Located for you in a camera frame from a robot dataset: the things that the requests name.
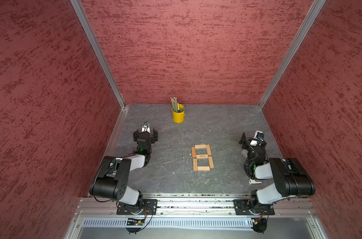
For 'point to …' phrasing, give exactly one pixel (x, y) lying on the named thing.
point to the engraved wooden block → (201, 156)
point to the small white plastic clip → (252, 181)
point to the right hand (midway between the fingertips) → (250, 135)
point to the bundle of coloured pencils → (175, 105)
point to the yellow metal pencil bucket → (178, 117)
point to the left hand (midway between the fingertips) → (146, 131)
